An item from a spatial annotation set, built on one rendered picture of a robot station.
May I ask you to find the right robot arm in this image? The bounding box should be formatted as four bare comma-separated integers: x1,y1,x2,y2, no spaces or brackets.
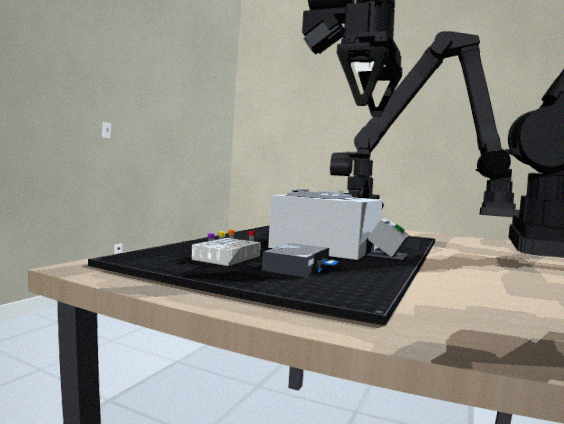
330,31,516,209

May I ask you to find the white tube rack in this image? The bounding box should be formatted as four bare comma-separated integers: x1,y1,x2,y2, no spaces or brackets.
192,238,261,266

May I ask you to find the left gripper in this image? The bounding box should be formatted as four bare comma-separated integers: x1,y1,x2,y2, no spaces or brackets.
337,1,402,117

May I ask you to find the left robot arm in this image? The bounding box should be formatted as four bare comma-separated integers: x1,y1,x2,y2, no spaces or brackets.
302,0,564,241

